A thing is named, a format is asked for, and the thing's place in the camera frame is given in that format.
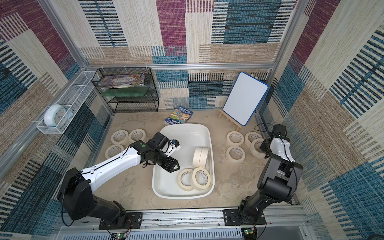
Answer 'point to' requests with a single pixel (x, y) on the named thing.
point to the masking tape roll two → (248, 142)
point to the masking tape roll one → (136, 135)
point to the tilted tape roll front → (194, 183)
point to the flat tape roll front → (188, 188)
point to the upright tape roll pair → (199, 157)
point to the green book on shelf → (124, 92)
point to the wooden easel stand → (229, 118)
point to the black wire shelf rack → (149, 103)
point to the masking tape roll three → (120, 137)
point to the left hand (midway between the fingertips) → (175, 163)
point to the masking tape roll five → (113, 150)
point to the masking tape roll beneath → (235, 154)
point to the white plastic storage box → (165, 184)
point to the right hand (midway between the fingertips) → (268, 148)
